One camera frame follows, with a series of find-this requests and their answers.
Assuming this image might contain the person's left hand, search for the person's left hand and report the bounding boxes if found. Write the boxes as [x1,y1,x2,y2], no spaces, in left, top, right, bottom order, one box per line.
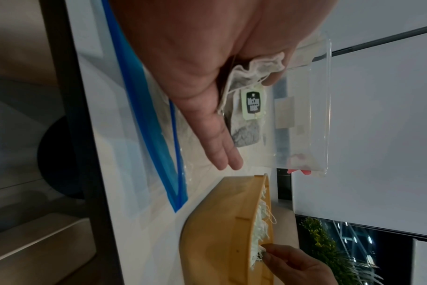
[107,0,341,171]

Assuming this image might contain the beige bench seat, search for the beige bench seat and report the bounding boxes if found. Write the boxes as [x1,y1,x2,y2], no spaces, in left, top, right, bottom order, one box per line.
[271,202,300,251]

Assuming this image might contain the person's right hand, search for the person's right hand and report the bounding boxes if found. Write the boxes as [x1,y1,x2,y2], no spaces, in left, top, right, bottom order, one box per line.
[260,243,337,285]

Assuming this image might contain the green hedge plant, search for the green hedge plant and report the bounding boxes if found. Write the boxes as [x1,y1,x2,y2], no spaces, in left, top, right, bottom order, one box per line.
[299,216,383,285]

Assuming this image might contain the grey rectangular label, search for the grey rectangular label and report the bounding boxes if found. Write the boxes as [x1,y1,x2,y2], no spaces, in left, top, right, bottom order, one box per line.
[274,96,297,129]

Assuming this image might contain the yellow tray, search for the yellow tray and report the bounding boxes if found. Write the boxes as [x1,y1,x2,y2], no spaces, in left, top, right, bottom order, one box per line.
[179,174,275,285]

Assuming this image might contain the person's black trousers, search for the person's black trousers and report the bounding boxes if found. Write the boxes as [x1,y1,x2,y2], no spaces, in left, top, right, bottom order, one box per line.
[37,115,86,200]

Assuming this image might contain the clear storage box pink latches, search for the clear storage box pink latches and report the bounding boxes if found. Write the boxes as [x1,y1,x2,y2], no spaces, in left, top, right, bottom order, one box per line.
[266,31,333,177]

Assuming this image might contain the white roller blind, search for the white roller blind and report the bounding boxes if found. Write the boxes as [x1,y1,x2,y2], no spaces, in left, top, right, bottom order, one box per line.
[292,0,427,240]

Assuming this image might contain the clear zip bag with tea bags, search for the clear zip bag with tea bags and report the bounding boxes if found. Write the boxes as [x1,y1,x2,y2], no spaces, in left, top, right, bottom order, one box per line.
[100,0,200,214]

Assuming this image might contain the tea bags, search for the tea bags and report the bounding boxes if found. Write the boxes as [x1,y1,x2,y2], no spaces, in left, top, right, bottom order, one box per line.
[250,187,278,246]
[217,51,285,148]

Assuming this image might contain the dark window strip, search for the dark window strip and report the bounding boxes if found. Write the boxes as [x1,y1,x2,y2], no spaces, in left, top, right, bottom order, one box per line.
[276,167,293,201]

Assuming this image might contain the dark glass window pane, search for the dark glass window pane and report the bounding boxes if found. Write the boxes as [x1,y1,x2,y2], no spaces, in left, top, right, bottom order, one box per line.
[294,214,415,285]

